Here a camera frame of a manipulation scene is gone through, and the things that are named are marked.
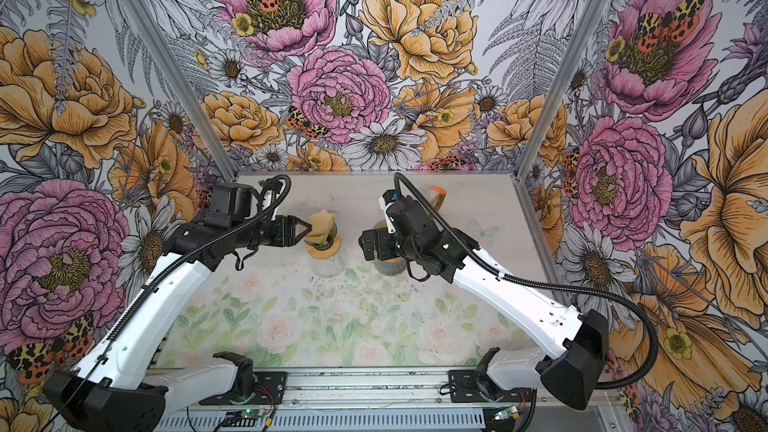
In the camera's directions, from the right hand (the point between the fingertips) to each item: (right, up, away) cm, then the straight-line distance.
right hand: (378, 248), depth 73 cm
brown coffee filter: (-17, +5, +12) cm, 21 cm away
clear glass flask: (-16, -9, +21) cm, 28 cm away
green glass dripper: (-15, 0, +14) cm, 20 cm away
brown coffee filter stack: (+19, +13, +30) cm, 37 cm away
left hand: (-19, +2, 0) cm, 19 cm away
